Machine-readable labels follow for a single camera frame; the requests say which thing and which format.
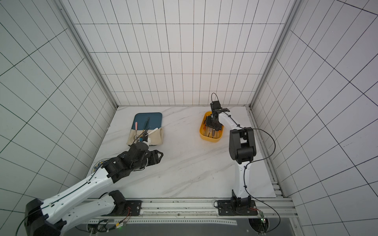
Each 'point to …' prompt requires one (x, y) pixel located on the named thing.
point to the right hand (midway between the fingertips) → (205, 123)
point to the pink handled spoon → (136, 136)
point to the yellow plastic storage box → (205, 138)
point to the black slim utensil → (147, 124)
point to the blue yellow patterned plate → (98, 164)
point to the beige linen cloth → (156, 137)
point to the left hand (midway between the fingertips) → (157, 158)
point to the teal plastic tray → (155, 121)
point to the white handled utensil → (151, 131)
